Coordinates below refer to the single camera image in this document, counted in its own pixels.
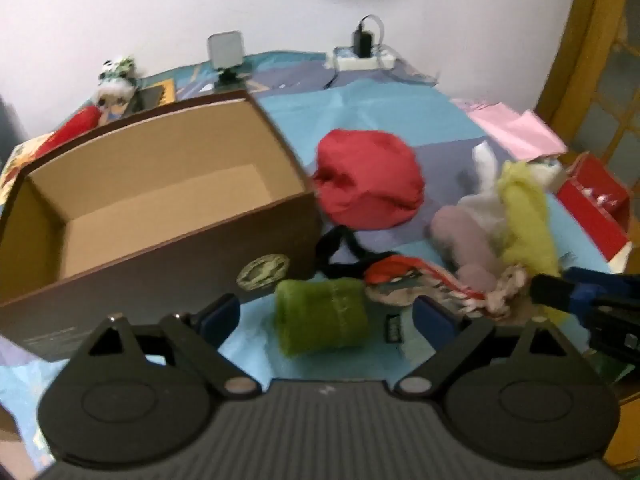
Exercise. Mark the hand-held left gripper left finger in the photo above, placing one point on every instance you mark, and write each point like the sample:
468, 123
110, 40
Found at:
220, 312

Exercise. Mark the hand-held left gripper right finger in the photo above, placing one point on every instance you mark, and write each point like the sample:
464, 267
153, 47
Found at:
432, 320

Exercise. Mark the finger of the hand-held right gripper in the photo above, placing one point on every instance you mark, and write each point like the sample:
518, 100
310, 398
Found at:
597, 276
552, 291

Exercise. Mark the multicoloured soft toy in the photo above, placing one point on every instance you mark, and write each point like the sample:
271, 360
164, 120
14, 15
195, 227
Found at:
395, 285

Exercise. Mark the yellow-green plush cloth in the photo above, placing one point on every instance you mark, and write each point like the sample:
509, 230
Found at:
525, 220

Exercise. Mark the brown cardboard box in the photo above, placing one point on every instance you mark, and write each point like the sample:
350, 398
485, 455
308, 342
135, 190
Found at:
150, 280

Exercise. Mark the pink plush toy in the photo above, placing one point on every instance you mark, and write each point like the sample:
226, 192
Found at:
460, 240

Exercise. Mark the white plush toy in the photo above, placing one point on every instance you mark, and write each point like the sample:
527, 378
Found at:
487, 205

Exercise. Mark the red cloth hat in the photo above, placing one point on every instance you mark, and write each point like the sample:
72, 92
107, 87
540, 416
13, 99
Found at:
370, 180

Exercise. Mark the red box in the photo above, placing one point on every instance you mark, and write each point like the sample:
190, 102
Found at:
590, 220

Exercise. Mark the pink paper sheet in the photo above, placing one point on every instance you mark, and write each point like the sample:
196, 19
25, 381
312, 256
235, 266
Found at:
525, 132

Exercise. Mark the yellow book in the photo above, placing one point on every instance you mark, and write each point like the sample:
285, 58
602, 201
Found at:
171, 91

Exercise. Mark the red chili plush toy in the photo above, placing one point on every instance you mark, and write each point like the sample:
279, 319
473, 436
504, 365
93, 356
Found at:
75, 125

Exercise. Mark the panda plush toy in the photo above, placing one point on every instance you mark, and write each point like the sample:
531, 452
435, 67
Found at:
116, 82

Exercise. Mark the picture book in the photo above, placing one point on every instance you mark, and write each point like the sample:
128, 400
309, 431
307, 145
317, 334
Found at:
15, 160

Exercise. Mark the phone stand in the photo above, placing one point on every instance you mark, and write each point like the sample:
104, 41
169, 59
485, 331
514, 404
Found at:
225, 52

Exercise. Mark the white power strip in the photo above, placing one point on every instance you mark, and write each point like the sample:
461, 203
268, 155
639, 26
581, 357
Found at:
360, 62

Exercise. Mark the black charger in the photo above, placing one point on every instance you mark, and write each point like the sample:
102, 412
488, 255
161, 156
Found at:
362, 40

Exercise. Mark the yellow wooden door frame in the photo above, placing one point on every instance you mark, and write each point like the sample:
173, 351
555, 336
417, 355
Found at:
575, 60

